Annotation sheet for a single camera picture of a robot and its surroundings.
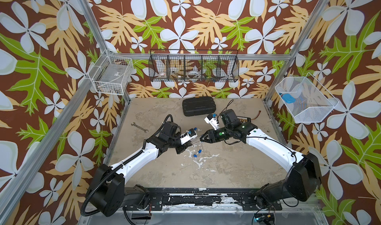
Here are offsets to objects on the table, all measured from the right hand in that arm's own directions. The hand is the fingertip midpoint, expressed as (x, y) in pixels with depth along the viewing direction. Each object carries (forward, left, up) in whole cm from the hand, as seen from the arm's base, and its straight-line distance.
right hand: (201, 138), depth 77 cm
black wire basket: (+48, +3, +13) cm, 50 cm away
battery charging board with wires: (+25, -35, -18) cm, 47 cm away
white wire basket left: (+35, +53, +16) cm, 65 cm away
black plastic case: (+39, 0, -17) cm, 42 cm away
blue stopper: (+18, +2, -18) cm, 26 cm away
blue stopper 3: (-2, +3, -19) cm, 19 cm away
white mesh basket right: (+17, -60, +9) cm, 63 cm away
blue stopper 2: (+1, 0, -19) cm, 19 cm away
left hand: (+2, +6, -6) cm, 9 cm away
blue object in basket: (+23, -52, +6) cm, 57 cm away
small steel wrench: (+22, +46, -18) cm, 54 cm away
